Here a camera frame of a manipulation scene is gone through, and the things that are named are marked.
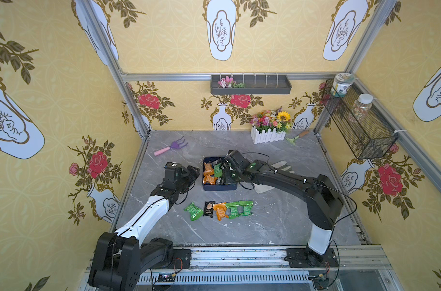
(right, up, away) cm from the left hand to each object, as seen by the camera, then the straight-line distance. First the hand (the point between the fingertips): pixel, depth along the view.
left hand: (190, 172), depth 87 cm
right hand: (+19, 0, +3) cm, 19 cm away
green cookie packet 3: (+27, -17, 0) cm, 32 cm away
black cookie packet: (+9, -17, -1) cm, 19 cm away
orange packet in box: (+8, -2, +10) cm, 13 cm away
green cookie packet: (+21, -19, -2) cm, 28 cm away
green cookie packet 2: (+3, -19, -2) cm, 19 cm away
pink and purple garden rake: (-15, +14, +28) cm, 35 cm away
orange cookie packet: (+15, -18, -2) cm, 23 cm away
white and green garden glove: (+49, +2, +16) cm, 51 cm away
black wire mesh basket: (+81, +20, -5) cm, 84 cm away
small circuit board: (-7, -40, -14) cm, 43 cm away
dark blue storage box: (+12, +4, +12) cm, 17 cm away
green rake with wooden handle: (+61, +17, +29) cm, 70 cm away
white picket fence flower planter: (+43, +25, +19) cm, 53 cm away
